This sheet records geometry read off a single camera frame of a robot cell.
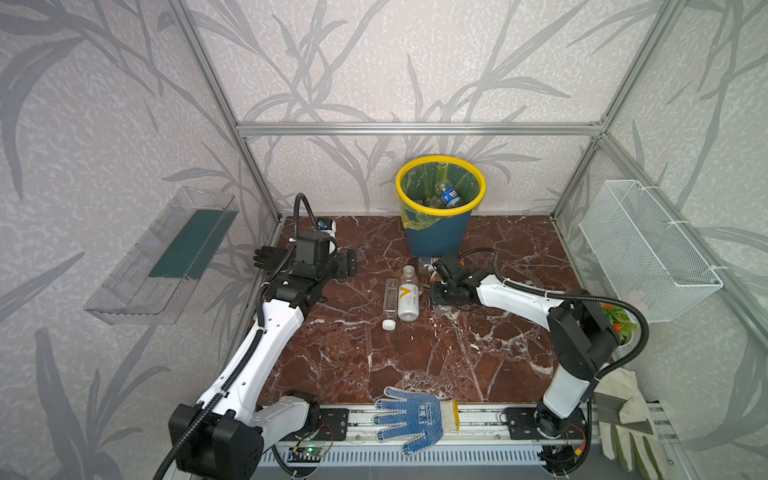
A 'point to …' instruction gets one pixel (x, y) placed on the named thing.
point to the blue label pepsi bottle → (450, 196)
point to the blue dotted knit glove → (420, 413)
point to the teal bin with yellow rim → (437, 195)
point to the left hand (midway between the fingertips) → (343, 243)
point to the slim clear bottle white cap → (389, 323)
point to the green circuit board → (310, 451)
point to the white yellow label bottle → (408, 297)
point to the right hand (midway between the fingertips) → (435, 287)
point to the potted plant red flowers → (621, 321)
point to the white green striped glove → (626, 429)
